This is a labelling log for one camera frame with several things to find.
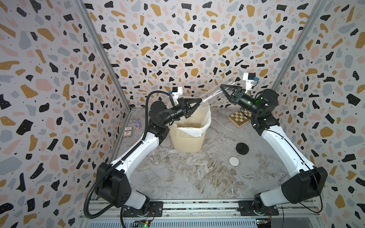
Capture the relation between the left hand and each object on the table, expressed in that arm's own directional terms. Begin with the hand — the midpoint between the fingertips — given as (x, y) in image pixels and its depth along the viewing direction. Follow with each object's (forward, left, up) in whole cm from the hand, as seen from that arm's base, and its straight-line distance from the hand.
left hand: (203, 102), depth 60 cm
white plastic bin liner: (+20, +2, -39) cm, 44 cm away
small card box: (+17, +51, -43) cm, 68 cm away
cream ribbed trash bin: (0, +10, -32) cm, 34 cm away
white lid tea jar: (-7, +25, -39) cm, 47 cm away
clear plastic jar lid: (+3, -22, -46) cm, 51 cm away
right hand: (+5, -8, +2) cm, 10 cm away
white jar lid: (-6, -22, -45) cm, 51 cm away
